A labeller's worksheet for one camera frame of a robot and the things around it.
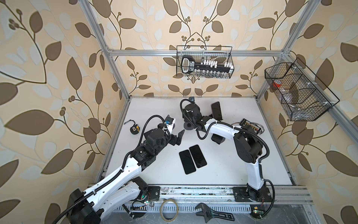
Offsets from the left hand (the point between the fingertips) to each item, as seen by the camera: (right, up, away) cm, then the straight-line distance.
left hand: (177, 126), depth 74 cm
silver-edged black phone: (+12, -21, +14) cm, 28 cm away
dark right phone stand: (+23, +4, +25) cm, 34 cm away
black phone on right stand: (+26, +9, +22) cm, 35 cm away
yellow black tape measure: (-31, -5, +24) cm, 40 cm away
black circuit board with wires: (+56, -4, +26) cm, 62 cm away
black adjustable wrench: (+15, -43, -6) cm, 46 cm away
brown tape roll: (-8, -41, -7) cm, 42 cm away
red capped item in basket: (+62, +26, +13) cm, 69 cm away
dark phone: (+5, -24, +15) cm, 29 cm away
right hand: (+7, +9, +20) cm, 23 cm away
